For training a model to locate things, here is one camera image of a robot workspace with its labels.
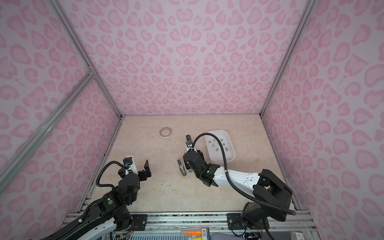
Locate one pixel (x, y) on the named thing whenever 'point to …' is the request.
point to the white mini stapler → (183, 172)
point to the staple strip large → (226, 148)
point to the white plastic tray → (214, 148)
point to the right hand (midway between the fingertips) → (188, 152)
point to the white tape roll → (166, 132)
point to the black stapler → (189, 139)
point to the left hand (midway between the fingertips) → (139, 161)
